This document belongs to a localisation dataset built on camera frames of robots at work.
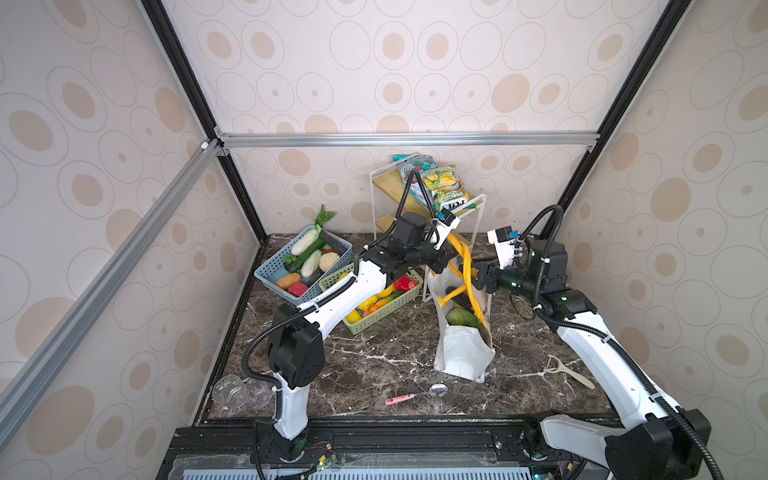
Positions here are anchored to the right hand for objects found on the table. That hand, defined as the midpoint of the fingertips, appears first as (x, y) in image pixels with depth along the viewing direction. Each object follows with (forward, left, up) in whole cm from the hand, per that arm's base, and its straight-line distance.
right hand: (468, 264), depth 74 cm
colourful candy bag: (+32, +12, +7) cm, 35 cm away
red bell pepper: (+10, +51, -24) cm, 57 cm away
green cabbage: (-4, -1, -20) cm, 21 cm away
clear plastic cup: (-22, +63, -28) cm, 72 cm away
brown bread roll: (+13, +54, -23) cm, 60 cm away
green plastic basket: (-1, +29, -24) cm, 37 cm away
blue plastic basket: (+17, +62, -24) cm, 69 cm away
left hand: (+4, 0, +2) cm, 4 cm away
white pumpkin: (+20, +41, -21) cm, 50 cm away
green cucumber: (+19, +52, -22) cm, 60 cm away
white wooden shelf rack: (+23, +19, +3) cm, 30 cm away
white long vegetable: (+21, +48, -24) cm, 57 cm away
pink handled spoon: (-22, +7, -27) cm, 35 cm away
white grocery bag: (-14, +1, -20) cm, 25 cm away
